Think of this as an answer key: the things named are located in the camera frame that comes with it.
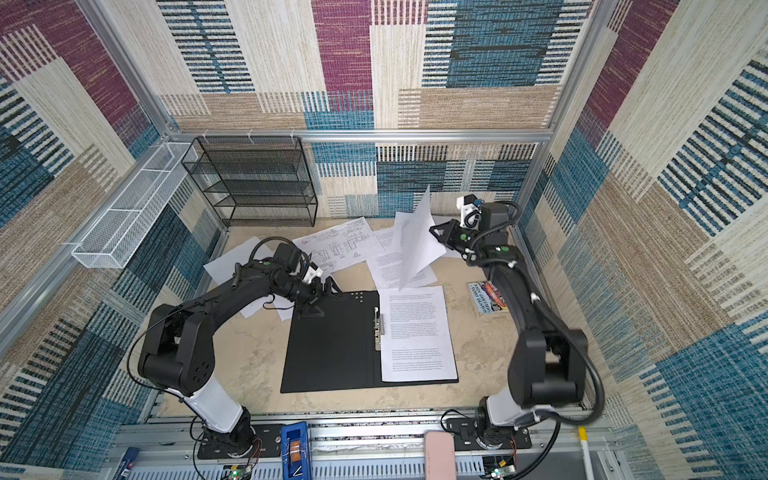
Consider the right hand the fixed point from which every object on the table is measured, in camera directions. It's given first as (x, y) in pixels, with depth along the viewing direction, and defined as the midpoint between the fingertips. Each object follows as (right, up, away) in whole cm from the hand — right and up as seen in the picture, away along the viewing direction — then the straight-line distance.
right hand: (427, 232), depth 83 cm
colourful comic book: (+21, -20, +13) cm, 32 cm away
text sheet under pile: (-12, -11, +23) cm, 28 cm away
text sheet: (-2, -4, +2) cm, 4 cm away
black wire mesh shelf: (-59, +20, +27) cm, 68 cm away
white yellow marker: (+36, -50, -10) cm, 62 cm away
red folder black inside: (-24, -34, +4) cm, 42 cm away
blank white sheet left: (-70, -11, +25) cm, 76 cm away
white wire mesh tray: (-75, -2, -13) cm, 76 cm away
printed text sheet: (-2, -32, +7) cm, 33 cm away
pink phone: (+1, -52, -14) cm, 53 cm away
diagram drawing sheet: (-26, -2, +31) cm, 40 cm away
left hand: (-25, -18, +2) cm, 32 cm away
